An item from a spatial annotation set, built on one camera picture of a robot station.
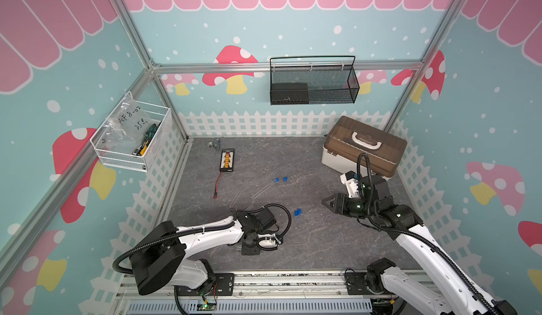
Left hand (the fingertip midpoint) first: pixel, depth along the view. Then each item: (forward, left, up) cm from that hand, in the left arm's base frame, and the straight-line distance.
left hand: (250, 245), depth 83 cm
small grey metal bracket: (+52, +24, 0) cm, 58 cm away
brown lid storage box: (+39, -40, +20) cm, 59 cm away
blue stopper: (+31, -10, 0) cm, 33 cm away
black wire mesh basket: (+62, -26, +35) cm, 76 cm away
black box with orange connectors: (+42, +17, +1) cm, 45 cm away
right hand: (+9, -27, +19) cm, 35 cm away
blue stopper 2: (+31, -14, 0) cm, 34 cm away
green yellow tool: (+27, +36, +34) cm, 56 cm away
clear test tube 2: (+22, +8, 0) cm, 24 cm away
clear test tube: (+22, +1, 0) cm, 22 cm away
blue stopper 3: (+14, -20, 0) cm, 24 cm away
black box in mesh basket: (+53, -14, +34) cm, 64 cm away
